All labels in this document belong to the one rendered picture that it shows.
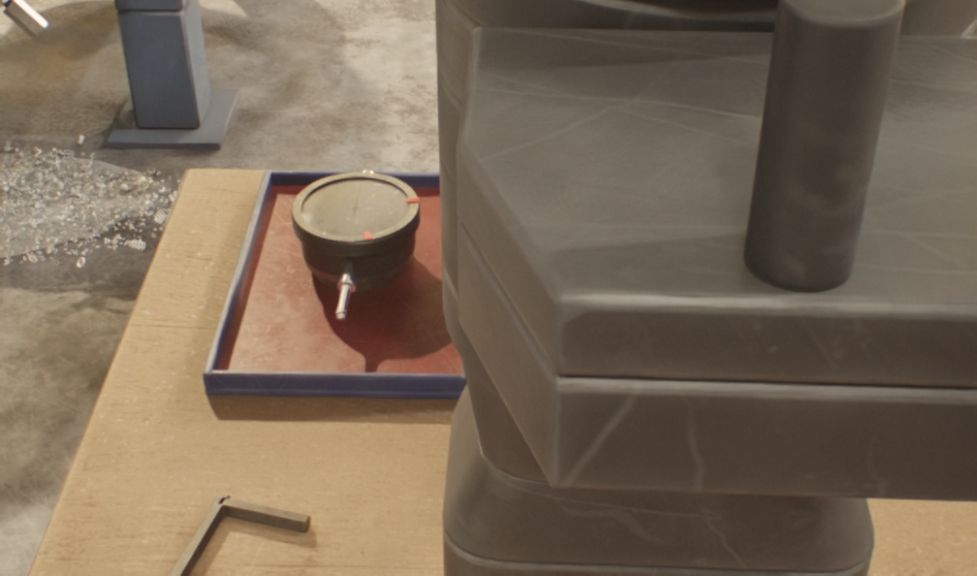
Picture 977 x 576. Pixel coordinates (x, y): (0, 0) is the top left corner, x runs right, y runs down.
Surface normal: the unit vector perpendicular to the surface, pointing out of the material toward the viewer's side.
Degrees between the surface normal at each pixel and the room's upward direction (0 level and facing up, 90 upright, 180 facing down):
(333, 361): 0
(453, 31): 90
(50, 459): 0
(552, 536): 87
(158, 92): 90
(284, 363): 0
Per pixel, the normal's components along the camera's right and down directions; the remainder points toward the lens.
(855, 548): 0.50, 0.30
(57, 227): 0.02, -0.78
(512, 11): -0.69, 0.42
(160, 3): -0.03, 0.58
